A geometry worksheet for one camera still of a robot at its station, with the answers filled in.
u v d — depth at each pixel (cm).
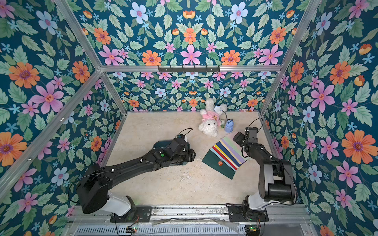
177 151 64
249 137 73
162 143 102
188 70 93
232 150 97
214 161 93
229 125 102
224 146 98
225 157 93
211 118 105
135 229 71
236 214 74
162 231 76
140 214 74
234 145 91
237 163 91
